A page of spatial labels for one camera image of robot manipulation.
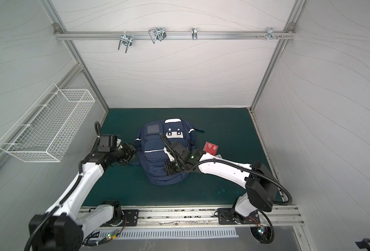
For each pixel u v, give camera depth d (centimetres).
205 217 75
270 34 77
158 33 77
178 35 79
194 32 78
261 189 43
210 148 98
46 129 69
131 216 74
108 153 61
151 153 82
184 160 59
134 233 70
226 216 71
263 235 72
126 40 79
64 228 38
